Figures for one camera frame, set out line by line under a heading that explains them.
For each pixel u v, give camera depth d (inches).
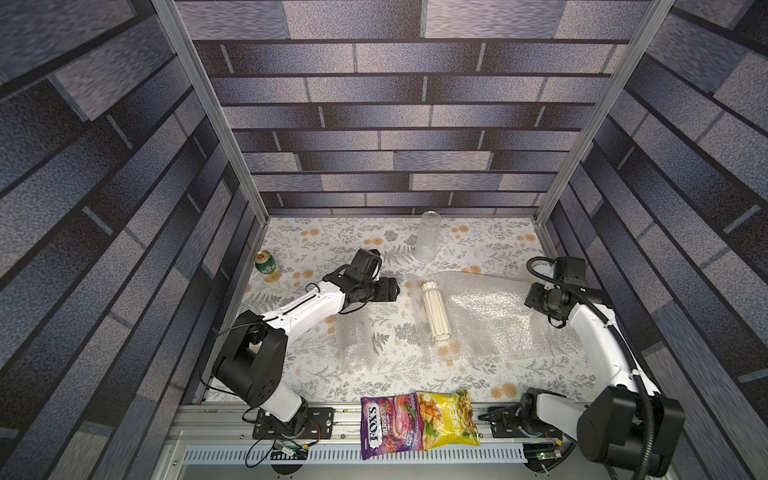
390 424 28.0
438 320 33.8
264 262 37.1
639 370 17.3
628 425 15.5
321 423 28.9
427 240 38.5
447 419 28.0
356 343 31.2
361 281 26.8
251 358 17.4
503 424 28.6
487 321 35.2
